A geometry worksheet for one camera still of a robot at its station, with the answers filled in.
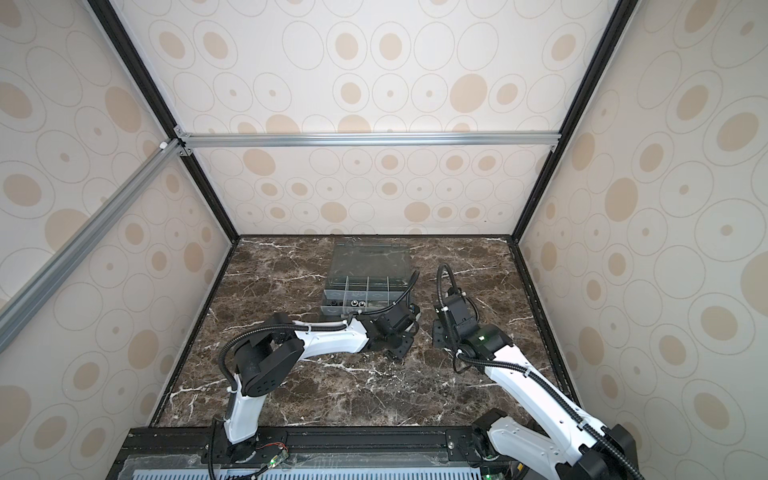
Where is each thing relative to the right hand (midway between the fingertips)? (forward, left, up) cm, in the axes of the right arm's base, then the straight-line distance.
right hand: (445, 327), depth 81 cm
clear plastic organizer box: (+22, +23, -7) cm, 33 cm away
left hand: (+1, +7, -10) cm, 12 cm away
